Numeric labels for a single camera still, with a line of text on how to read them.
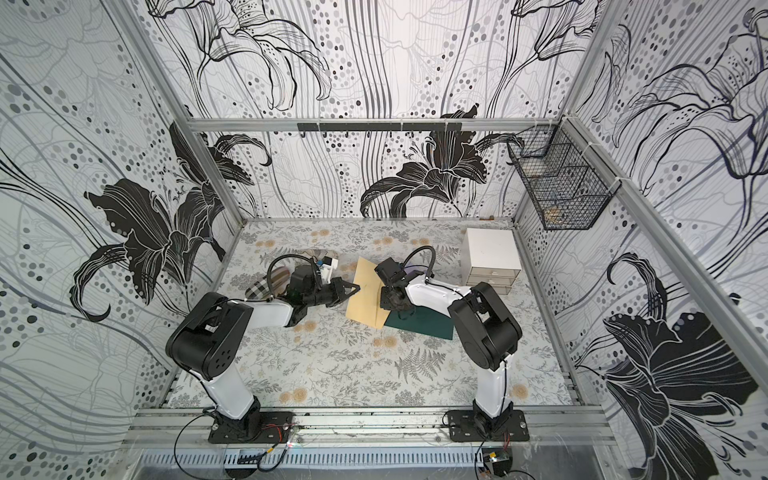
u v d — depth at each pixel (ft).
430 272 2.22
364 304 2.94
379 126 2.96
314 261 2.85
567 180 2.88
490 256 3.04
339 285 2.72
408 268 2.80
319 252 3.43
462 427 2.36
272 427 2.40
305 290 2.46
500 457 2.31
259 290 3.13
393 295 2.26
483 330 1.60
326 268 2.82
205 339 1.64
